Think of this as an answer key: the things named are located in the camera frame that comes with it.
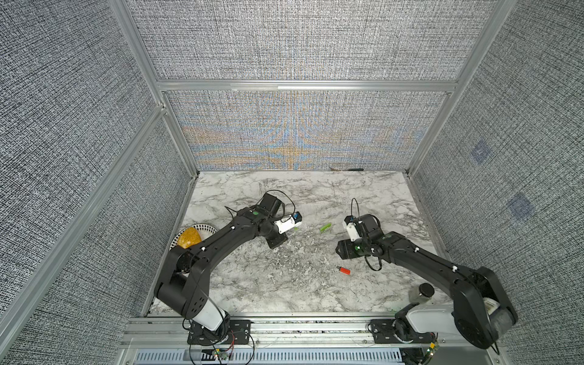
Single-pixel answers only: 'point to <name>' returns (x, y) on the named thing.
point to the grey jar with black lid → (421, 293)
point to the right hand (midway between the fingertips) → (343, 243)
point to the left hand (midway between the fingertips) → (286, 234)
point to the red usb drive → (344, 270)
